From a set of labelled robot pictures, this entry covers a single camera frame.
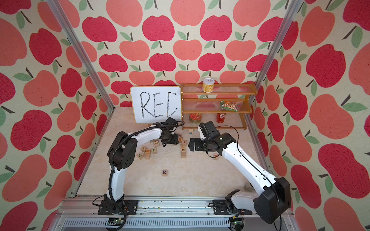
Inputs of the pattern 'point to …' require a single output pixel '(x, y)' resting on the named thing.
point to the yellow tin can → (208, 85)
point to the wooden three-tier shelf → (193, 100)
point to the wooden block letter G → (183, 153)
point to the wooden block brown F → (184, 142)
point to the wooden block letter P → (154, 151)
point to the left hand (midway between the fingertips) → (176, 144)
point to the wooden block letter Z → (156, 144)
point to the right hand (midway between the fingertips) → (196, 147)
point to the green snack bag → (229, 105)
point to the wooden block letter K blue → (191, 131)
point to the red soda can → (220, 117)
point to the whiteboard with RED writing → (153, 104)
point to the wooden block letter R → (165, 173)
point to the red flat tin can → (195, 118)
